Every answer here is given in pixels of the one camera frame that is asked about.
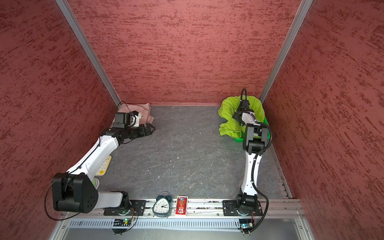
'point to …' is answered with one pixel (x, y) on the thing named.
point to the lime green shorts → (233, 127)
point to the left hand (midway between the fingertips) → (149, 132)
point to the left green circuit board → (122, 222)
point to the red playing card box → (181, 205)
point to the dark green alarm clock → (161, 206)
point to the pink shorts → (144, 109)
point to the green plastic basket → (241, 139)
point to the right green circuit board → (246, 224)
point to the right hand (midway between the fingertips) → (239, 120)
